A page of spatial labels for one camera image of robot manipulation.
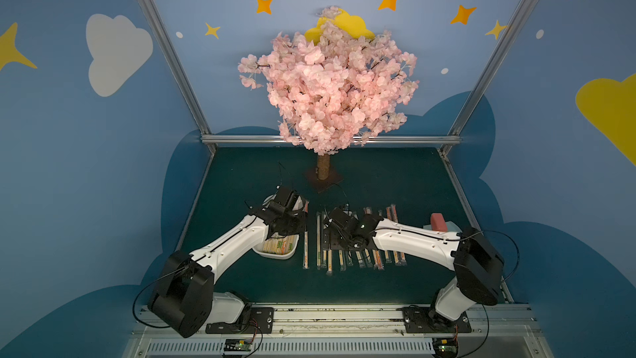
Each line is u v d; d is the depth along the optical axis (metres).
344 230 0.64
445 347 0.73
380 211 0.99
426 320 0.67
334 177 1.09
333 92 0.57
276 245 0.89
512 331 0.74
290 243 0.90
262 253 0.84
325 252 0.88
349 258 0.88
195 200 1.07
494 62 0.89
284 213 0.66
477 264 0.44
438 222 0.95
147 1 0.74
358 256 0.88
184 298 0.41
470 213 1.04
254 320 0.73
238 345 0.72
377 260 0.86
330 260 0.86
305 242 0.83
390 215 0.98
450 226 0.96
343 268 0.84
